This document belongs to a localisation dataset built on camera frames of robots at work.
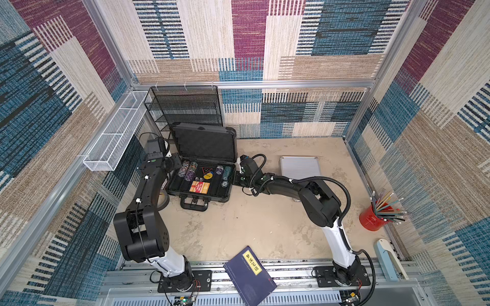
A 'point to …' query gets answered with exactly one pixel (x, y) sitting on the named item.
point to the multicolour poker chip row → (187, 170)
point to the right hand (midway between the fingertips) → (232, 179)
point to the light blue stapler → (391, 269)
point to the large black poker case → (208, 153)
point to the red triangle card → (206, 169)
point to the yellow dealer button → (208, 176)
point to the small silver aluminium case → (299, 167)
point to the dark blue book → (251, 276)
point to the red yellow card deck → (200, 187)
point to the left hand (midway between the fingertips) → (175, 159)
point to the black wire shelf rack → (197, 104)
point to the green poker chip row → (227, 172)
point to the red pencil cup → (370, 222)
